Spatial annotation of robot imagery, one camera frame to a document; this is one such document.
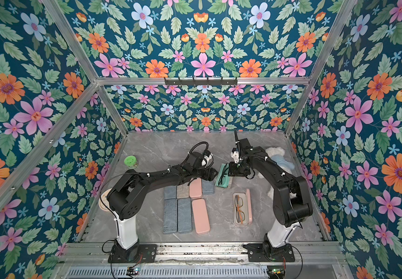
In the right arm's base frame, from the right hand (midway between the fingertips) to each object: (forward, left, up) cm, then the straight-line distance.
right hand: (236, 171), depth 90 cm
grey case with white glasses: (-22, +32, -7) cm, 39 cm away
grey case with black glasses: (-9, +27, -6) cm, 29 cm away
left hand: (+2, +11, -2) cm, 11 cm away
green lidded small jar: (+7, +60, -3) cm, 61 cm away
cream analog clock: (-16, +67, -6) cm, 69 cm away
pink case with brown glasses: (-8, +21, -6) cm, 24 cm away
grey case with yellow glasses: (-21, +25, -7) cm, 34 cm away
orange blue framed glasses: (-20, -2, -9) cm, 22 cm away
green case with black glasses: (-1, +7, -8) cm, 11 cm away
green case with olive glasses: (-7, +15, -6) cm, 17 cm away
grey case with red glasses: (-10, +34, -6) cm, 36 cm away
